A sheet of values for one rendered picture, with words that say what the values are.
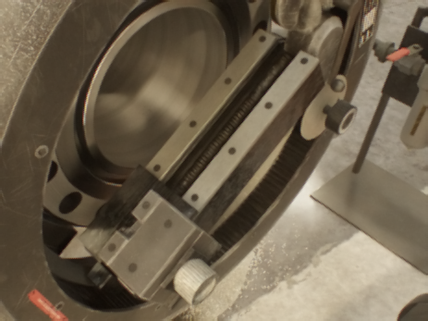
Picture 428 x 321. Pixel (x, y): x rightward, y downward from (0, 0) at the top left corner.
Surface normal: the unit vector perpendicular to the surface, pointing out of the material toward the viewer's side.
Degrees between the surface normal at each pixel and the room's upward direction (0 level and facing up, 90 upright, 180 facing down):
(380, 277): 0
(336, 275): 0
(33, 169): 90
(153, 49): 72
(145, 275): 38
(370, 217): 0
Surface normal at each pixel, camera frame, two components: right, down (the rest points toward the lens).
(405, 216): 0.14, -0.77
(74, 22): 0.72, 0.51
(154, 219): -0.31, -0.37
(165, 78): -0.50, -0.10
